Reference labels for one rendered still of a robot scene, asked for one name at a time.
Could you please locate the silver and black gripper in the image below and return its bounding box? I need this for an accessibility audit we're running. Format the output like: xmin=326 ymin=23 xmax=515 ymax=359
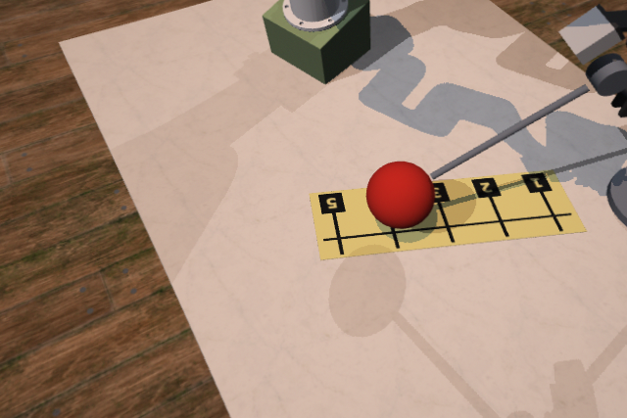
xmin=610 ymin=92 xmax=627 ymax=117

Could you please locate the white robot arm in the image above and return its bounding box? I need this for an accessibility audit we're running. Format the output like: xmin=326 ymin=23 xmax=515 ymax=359
xmin=283 ymin=0 xmax=627 ymax=65

